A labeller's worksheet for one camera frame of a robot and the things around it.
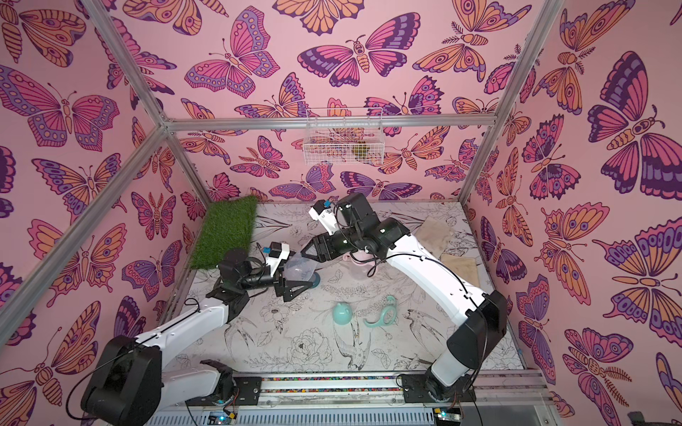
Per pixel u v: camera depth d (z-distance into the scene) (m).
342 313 0.85
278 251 0.65
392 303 0.91
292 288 0.66
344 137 0.96
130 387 0.41
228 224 1.09
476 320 0.41
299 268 0.71
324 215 0.65
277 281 0.66
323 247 0.62
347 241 0.61
